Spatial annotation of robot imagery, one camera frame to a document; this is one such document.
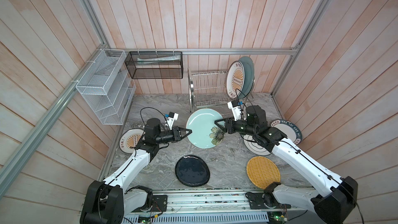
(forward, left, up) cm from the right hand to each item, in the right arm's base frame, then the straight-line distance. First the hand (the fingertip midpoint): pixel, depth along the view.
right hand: (217, 122), depth 73 cm
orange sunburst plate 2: (+3, +53, -25) cm, 59 cm away
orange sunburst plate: (+23, -10, +7) cm, 26 cm away
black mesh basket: (+47, +40, 0) cm, 62 cm away
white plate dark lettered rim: (+13, -51, -27) cm, 59 cm away
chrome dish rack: (+23, +4, 0) cm, 23 cm away
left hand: (-5, +13, -5) cm, 14 cm away
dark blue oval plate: (-16, +12, -25) cm, 32 cm away
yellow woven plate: (-15, -26, -26) cm, 40 cm away
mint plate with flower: (-5, +5, -4) cm, 8 cm away
